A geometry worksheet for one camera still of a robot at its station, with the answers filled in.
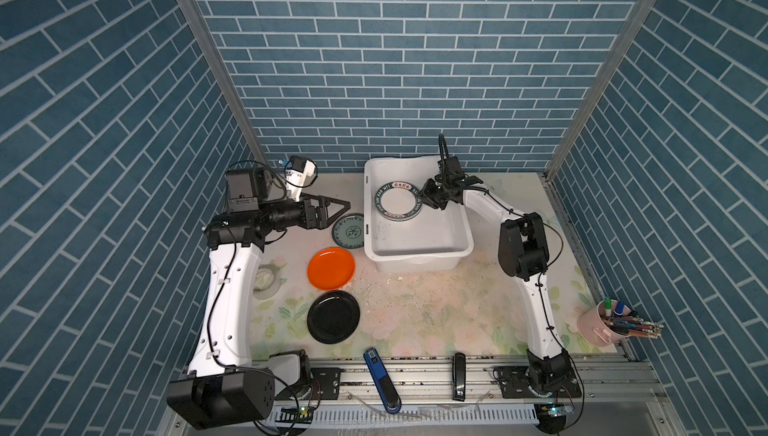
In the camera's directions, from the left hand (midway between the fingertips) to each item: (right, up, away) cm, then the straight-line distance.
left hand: (337, 204), depth 66 cm
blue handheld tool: (+11, -48, +6) cm, 49 cm away
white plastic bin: (+26, -13, +34) cm, 45 cm away
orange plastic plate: (-8, -21, +27) cm, 35 cm away
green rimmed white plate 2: (+14, -4, +39) cm, 42 cm away
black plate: (-5, -32, +16) cm, 36 cm away
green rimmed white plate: (+14, +1, +43) cm, 45 cm away
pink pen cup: (+64, -33, +10) cm, 73 cm away
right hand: (+19, +3, +37) cm, 42 cm away
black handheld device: (+29, -43, +6) cm, 52 cm away
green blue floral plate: (-4, -10, +38) cm, 39 cm away
